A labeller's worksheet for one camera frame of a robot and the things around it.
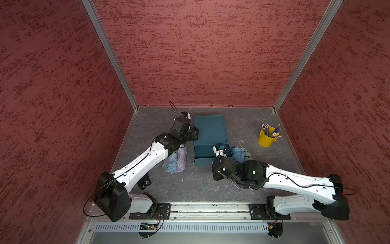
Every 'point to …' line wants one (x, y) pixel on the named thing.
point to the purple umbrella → (182, 152)
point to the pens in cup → (266, 127)
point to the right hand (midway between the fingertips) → (213, 170)
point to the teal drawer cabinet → (212, 131)
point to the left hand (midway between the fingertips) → (195, 134)
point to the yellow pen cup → (266, 141)
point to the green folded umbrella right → (247, 155)
